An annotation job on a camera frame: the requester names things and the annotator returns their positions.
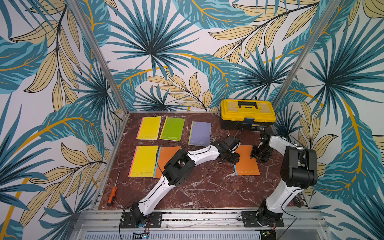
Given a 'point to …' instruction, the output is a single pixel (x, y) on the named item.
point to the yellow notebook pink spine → (149, 128)
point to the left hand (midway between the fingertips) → (235, 160)
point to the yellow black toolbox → (246, 114)
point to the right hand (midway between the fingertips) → (255, 158)
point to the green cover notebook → (172, 129)
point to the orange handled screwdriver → (112, 195)
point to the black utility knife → (297, 199)
